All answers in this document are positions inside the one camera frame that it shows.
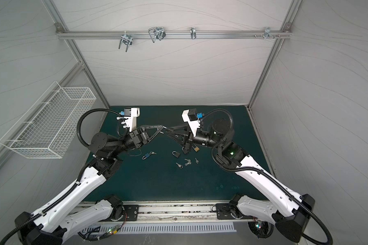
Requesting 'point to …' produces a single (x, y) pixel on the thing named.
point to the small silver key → (197, 162)
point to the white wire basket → (49, 125)
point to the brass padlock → (196, 148)
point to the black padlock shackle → (176, 154)
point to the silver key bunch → (188, 163)
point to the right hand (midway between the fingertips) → (171, 125)
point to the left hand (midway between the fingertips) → (163, 128)
